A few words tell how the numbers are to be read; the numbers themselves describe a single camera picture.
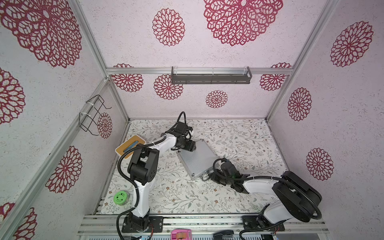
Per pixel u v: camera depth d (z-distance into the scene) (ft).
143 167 1.75
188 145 2.87
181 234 2.21
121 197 2.56
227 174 2.33
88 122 2.45
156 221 2.47
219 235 2.28
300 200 1.44
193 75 3.04
